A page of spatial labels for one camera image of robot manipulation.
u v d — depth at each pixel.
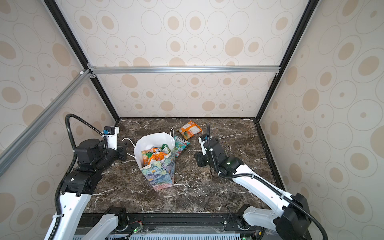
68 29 0.75
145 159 0.78
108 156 0.56
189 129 1.09
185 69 0.91
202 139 0.67
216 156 0.56
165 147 0.87
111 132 0.55
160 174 0.73
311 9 0.69
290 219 0.38
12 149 0.52
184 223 0.75
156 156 0.76
